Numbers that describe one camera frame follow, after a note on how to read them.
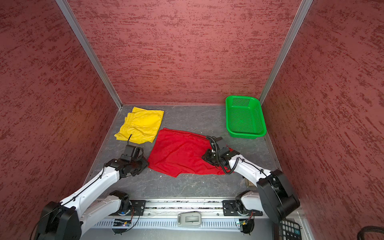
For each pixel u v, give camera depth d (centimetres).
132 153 67
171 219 71
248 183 79
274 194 42
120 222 73
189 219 70
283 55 90
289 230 68
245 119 114
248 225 70
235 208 67
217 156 67
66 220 39
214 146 68
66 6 71
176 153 93
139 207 74
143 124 107
